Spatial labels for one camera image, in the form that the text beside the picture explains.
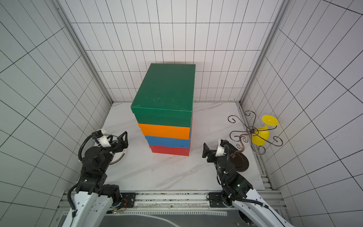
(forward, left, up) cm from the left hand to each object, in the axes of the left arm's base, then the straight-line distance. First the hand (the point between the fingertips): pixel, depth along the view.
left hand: (120, 135), depth 75 cm
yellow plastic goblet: (-5, -70, +10) cm, 71 cm away
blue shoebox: (0, -21, -6) cm, 22 cm away
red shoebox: (-2, -26, -13) cm, 30 cm away
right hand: (-1, -50, -5) cm, 50 cm away
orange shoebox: (-1, -25, +6) cm, 26 cm away
